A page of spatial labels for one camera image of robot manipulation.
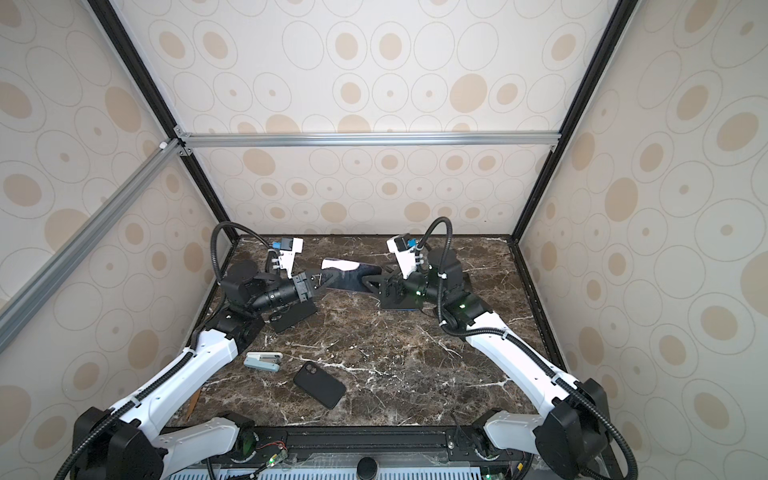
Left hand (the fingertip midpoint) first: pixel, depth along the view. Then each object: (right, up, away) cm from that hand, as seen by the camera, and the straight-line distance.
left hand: (342, 278), depth 65 cm
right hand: (+7, +1, +5) cm, 9 cm away
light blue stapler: (-25, -25, +20) cm, 40 cm away
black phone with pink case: (+1, +1, +4) cm, 4 cm away
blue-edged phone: (+14, -11, +32) cm, 36 cm away
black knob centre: (+6, -40, -3) cm, 40 cm away
